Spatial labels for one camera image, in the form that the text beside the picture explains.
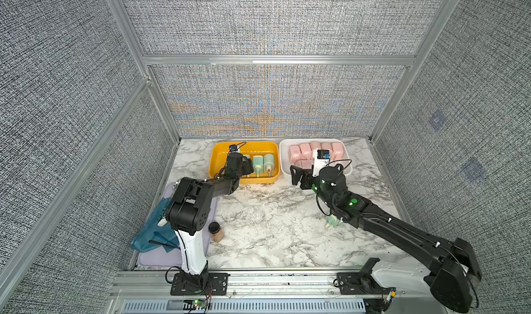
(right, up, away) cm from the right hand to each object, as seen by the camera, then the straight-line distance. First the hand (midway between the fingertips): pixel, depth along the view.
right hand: (301, 162), depth 75 cm
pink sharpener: (+2, +3, +28) cm, 28 cm away
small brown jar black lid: (-31, -27, +2) cm, 41 cm away
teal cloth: (-60, -29, +10) cm, 67 cm away
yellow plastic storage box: (-37, +5, +30) cm, 48 cm away
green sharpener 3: (-22, +3, +27) cm, 35 cm away
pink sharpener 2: (+14, +8, +33) cm, 37 cm away
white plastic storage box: (-3, +4, +34) cm, 35 cm away
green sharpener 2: (-17, -2, +23) cm, 28 cm away
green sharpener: (-11, -1, +24) cm, 27 cm away
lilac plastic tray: (-53, -38, +5) cm, 66 cm away
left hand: (-21, +1, +25) cm, 33 cm away
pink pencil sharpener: (+24, +5, +30) cm, 39 cm away
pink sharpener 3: (+19, +8, +31) cm, 37 cm away
